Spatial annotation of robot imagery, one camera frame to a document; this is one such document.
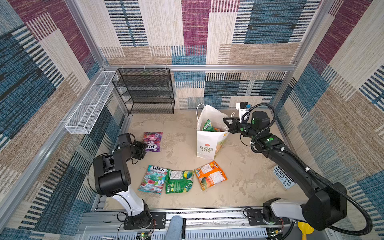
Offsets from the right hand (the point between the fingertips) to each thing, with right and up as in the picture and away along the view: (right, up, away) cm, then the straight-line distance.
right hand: (223, 121), depth 76 cm
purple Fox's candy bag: (-42, -12, +24) cm, 50 cm away
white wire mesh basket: (-81, +4, +18) cm, 83 cm away
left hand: (-45, -15, +22) cm, 52 cm away
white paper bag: (-6, -7, -1) cm, 9 cm away
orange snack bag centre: (-6, -30, +9) cm, 32 cm away
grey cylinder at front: (-23, -49, -7) cm, 55 cm away
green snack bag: (-23, -33, +7) cm, 41 cm away
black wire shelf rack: (-50, +23, +35) cm, 66 cm away
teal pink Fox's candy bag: (-37, -32, +8) cm, 50 cm away
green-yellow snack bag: (-7, -3, +9) cm, 12 cm away
